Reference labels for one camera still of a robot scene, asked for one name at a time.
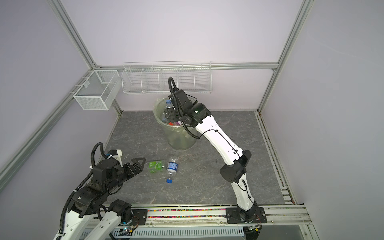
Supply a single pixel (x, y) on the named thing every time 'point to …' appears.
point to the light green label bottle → (156, 166)
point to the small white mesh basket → (99, 90)
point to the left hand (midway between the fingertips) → (139, 165)
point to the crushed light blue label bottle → (169, 103)
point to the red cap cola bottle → (178, 123)
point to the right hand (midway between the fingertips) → (174, 112)
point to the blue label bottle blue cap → (172, 168)
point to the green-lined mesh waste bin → (178, 137)
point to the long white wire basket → (152, 77)
